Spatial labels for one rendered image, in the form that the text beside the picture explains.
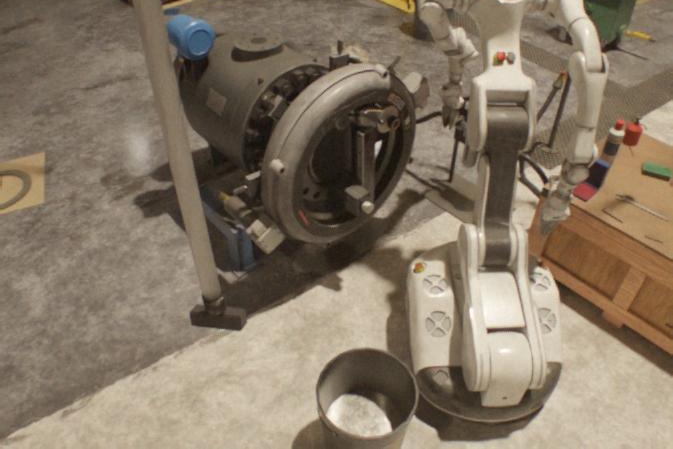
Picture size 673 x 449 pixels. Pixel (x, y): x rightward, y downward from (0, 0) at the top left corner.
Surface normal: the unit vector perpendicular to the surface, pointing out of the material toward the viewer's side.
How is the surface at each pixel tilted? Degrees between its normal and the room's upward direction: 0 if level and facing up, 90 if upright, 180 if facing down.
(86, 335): 0
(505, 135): 71
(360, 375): 87
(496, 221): 54
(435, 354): 38
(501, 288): 14
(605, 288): 90
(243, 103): 50
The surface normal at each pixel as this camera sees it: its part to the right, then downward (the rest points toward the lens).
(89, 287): 0.00, -0.77
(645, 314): -0.75, 0.42
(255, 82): -0.39, -0.44
